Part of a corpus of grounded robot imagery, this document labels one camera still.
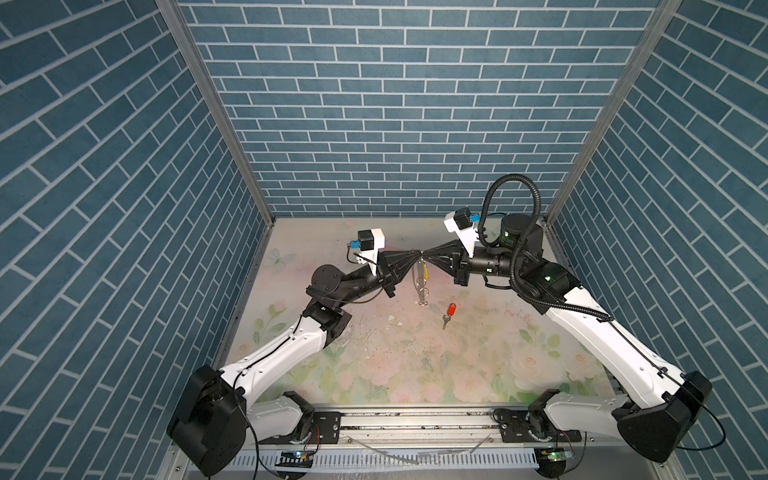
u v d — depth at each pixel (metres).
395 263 0.59
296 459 0.72
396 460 0.70
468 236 0.55
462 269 0.56
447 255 0.59
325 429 0.73
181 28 0.72
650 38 0.74
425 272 0.64
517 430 0.74
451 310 0.96
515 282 0.51
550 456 0.72
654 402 0.39
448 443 0.73
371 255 0.56
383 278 0.57
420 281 0.65
